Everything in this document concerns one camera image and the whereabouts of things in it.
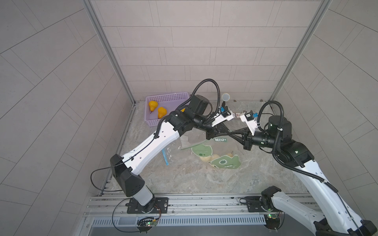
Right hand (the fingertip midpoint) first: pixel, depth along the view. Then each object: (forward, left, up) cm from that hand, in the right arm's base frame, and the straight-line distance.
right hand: (230, 135), depth 62 cm
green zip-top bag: (+5, 0, -28) cm, 28 cm away
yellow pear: (+46, +45, -24) cm, 69 cm away
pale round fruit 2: (-2, -2, -16) cm, 16 cm away
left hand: (+2, 0, +1) cm, 2 cm away
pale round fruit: (-1, +10, -21) cm, 23 cm away
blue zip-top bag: (+6, +30, -24) cm, 39 cm away
